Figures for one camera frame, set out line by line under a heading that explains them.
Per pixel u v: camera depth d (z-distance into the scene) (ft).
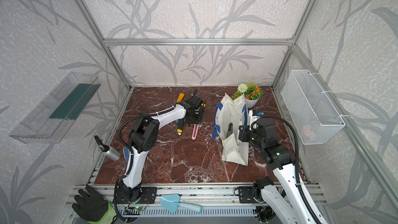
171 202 2.35
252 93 3.20
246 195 2.41
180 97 3.76
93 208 2.29
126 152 2.89
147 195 2.37
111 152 2.59
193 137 3.07
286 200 1.79
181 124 3.19
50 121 2.10
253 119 2.13
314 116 2.01
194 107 2.62
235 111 3.00
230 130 3.09
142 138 1.81
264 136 1.68
